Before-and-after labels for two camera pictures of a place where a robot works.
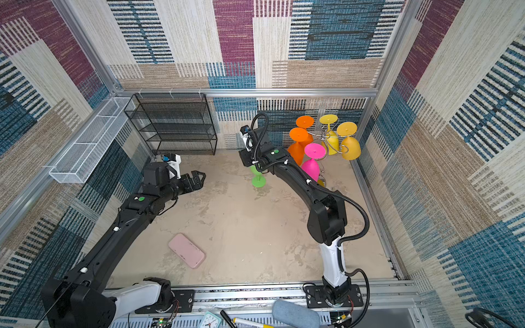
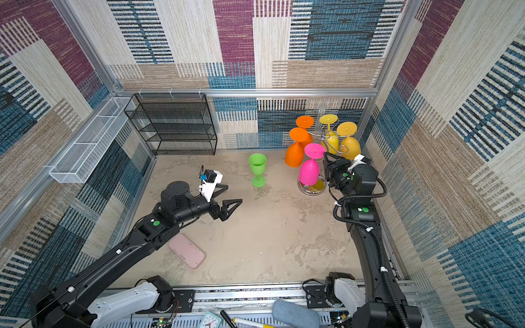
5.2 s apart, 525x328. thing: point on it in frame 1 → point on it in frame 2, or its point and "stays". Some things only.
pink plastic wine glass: (313, 151) stays
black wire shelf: (175, 124) stays
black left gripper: (198, 183) → (223, 214)
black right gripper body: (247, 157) → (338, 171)
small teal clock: (210, 320) stays
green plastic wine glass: (259, 180) stays
